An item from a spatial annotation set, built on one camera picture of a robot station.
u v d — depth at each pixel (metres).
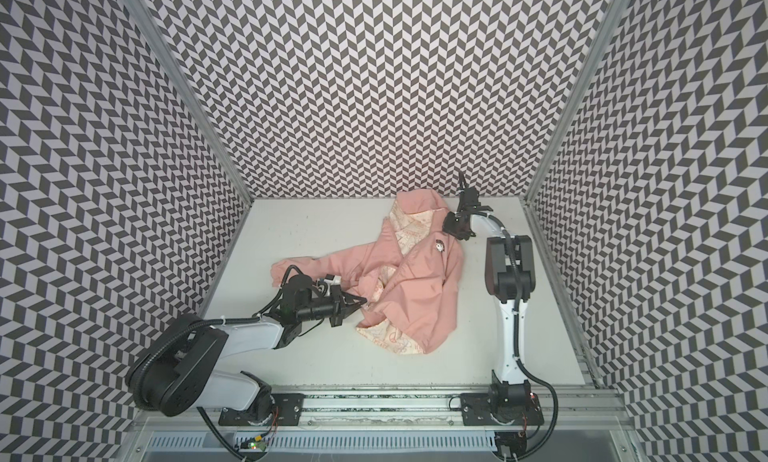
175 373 0.43
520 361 0.63
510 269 0.61
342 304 0.76
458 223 0.82
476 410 0.74
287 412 0.73
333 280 0.84
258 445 0.67
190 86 0.88
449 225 0.99
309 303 0.72
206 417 0.67
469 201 0.87
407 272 0.94
